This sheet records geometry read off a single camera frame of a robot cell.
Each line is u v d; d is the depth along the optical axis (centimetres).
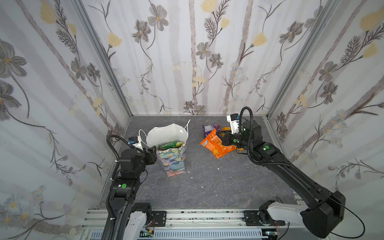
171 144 86
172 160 78
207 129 114
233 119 64
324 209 38
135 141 60
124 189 48
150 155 63
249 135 54
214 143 76
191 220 75
